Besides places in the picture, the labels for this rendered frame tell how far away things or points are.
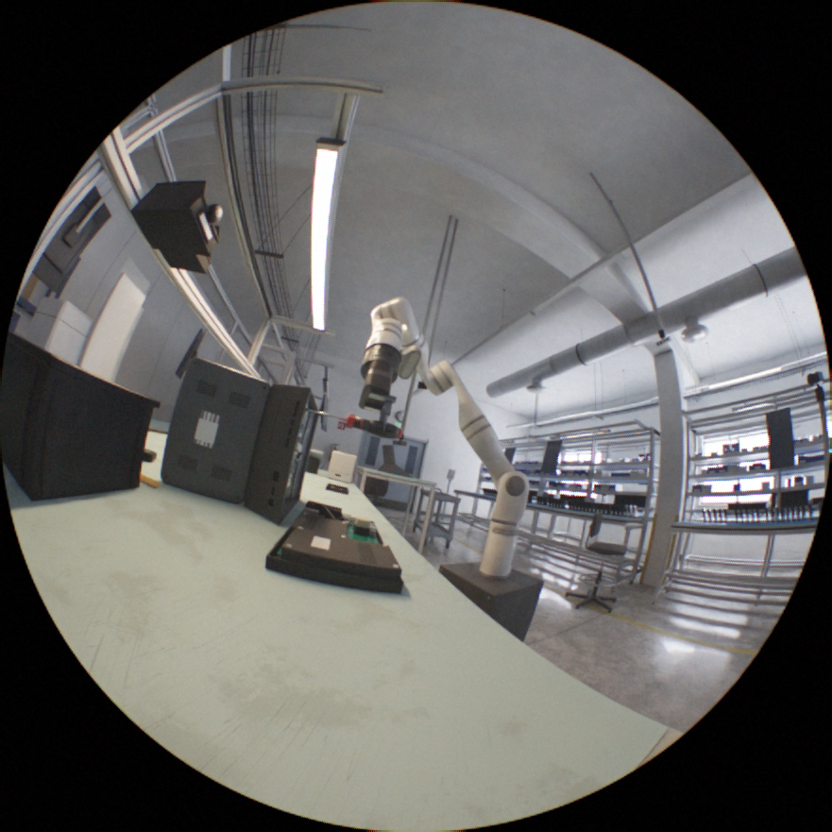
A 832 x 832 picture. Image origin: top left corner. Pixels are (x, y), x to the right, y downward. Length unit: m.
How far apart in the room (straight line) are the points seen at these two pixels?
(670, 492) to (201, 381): 4.26
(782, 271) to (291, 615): 3.90
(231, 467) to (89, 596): 0.33
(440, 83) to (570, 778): 2.84
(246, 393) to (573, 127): 2.82
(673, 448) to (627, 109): 3.83
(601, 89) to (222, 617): 2.97
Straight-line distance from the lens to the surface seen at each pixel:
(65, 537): 0.26
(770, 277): 3.73
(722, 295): 3.62
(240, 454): 0.45
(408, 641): 0.20
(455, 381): 0.84
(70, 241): 2.00
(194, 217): 0.62
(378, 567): 0.26
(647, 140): 3.03
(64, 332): 0.63
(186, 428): 0.46
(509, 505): 0.78
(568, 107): 2.77
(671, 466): 4.15
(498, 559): 0.80
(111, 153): 0.76
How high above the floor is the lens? 1.12
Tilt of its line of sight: 13 degrees up
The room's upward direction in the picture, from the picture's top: 12 degrees clockwise
